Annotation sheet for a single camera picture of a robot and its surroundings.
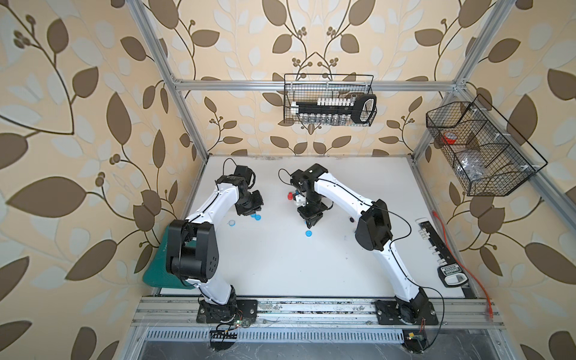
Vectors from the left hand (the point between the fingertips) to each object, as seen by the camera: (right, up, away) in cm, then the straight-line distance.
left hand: (256, 205), depth 89 cm
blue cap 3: (-3, -6, +9) cm, 11 cm away
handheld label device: (+73, -24, -7) cm, 78 cm away
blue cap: (-12, -8, +7) cm, 16 cm away
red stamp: (+15, +4, -3) cm, 16 cm away
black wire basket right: (+80, +19, -16) cm, 83 cm away
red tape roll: (+72, +26, -8) cm, 77 cm away
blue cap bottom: (+21, -12, +4) cm, 25 cm away
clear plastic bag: (+72, +15, -19) cm, 76 cm away
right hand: (+22, -7, -1) cm, 23 cm away
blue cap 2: (-1, -7, +9) cm, 11 cm away
